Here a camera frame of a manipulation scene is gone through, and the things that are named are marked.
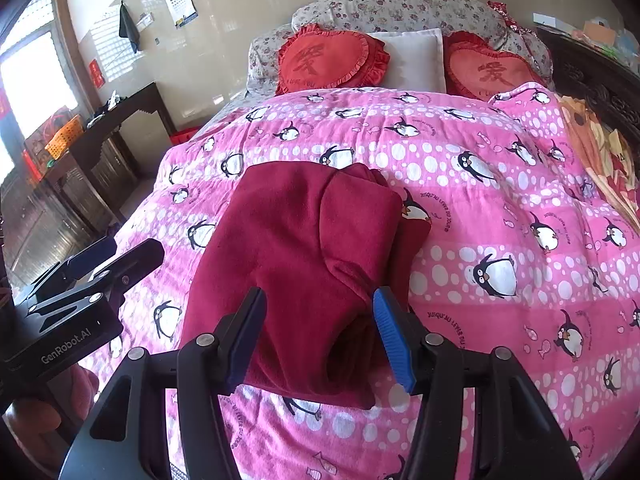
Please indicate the operator left hand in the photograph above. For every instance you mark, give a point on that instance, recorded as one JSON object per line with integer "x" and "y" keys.
{"x": 30, "y": 419}

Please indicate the dark carved wooden headboard cabinet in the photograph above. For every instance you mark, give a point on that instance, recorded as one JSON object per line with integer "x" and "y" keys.
{"x": 609, "y": 88}

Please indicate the dark wooden desk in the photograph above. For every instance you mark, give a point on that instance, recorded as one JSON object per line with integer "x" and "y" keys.
{"x": 86, "y": 152}

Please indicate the orange plastic basket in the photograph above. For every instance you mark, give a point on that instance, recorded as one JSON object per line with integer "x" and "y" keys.
{"x": 65, "y": 137}

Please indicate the right red heart pillow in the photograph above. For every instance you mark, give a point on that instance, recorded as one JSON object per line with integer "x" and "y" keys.
{"x": 475, "y": 70}

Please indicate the red wall sticker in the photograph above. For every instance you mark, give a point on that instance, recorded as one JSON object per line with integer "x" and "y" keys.
{"x": 96, "y": 74}

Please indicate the window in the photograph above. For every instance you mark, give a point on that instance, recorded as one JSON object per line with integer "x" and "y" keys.
{"x": 37, "y": 92}

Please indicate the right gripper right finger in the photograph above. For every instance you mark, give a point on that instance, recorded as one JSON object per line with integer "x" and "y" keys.
{"x": 515, "y": 433}

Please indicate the floral bedding pillow roll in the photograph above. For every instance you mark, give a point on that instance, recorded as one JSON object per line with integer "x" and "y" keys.
{"x": 490, "y": 21}

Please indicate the dark red knit garment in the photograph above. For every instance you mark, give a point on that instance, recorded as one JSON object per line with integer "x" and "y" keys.
{"x": 319, "y": 242}

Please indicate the left red heart pillow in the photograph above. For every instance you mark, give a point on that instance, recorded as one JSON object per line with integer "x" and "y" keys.
{"x": 315, "y": 58}

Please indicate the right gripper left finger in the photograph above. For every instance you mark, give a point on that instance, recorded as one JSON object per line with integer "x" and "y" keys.
{"x": 125, "y": 435}

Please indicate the white square pillow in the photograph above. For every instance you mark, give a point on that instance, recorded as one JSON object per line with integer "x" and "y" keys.
{"x": 416, "y": 60}

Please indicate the red heart pillow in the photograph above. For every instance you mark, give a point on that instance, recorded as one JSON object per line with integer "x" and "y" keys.
{"x": 315, "y": 58}
{"x": 475, "y": 70}

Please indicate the dark cloth hanging on wall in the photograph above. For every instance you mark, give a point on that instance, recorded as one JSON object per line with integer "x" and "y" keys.
{"x": 127, "y": 28}

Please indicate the pink penguin blanket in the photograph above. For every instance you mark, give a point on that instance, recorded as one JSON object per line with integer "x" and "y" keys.
{"x": 522, "y": 252}

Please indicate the orange striped cartoon blanket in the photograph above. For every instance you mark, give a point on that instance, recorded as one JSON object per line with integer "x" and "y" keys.
{"x": 606, "y": 157}

